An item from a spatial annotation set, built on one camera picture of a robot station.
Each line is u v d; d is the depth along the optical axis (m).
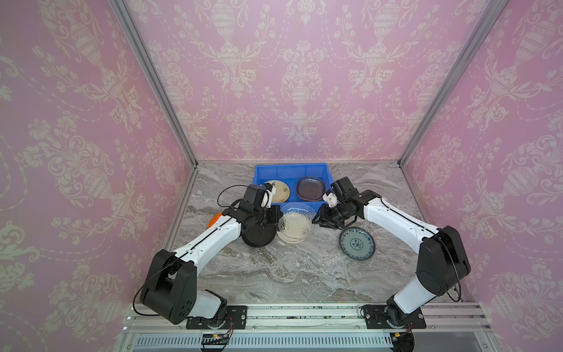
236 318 0.74
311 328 0.73
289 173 1.20
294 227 0.98
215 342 0.73
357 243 0.92
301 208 0.87
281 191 1.06
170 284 0.42
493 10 0.69
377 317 0.73
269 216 0.75
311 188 1.09
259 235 0.92
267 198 0.70
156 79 0.87
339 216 0.73
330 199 0.82
